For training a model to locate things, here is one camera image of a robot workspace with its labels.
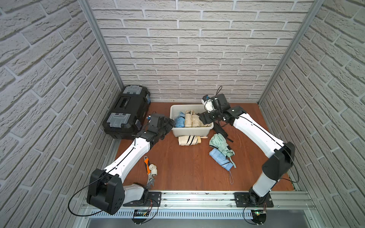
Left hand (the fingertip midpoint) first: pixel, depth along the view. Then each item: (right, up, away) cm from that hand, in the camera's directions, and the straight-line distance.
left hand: (173, 122), depth 83 cm
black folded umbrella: (+31, -6, +16) cm, 36 cm away
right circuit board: (+45, -47, -13) cm, 66 cm away
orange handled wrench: (-13, -33, -3) cm, 36 cm away
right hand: (+20, +4, -1) cm, 21 cm away
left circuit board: (-16, -47, -10) cm, 51 cm away
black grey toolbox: (-31, +2, +4) cm, 31 cm away
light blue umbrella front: (+3, 0, +17) cm, 17 cm away
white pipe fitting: (-11, -28, -2) cm, 31 cm away
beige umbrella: (+9, +1, +14) cm, 17 cm away
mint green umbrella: (+28, -13, +7) cm, 31 cm away
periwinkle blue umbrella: (+30, -23, +2) cm, 38 cm away
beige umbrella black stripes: (+10, -13, +9) cm, 19 cm away
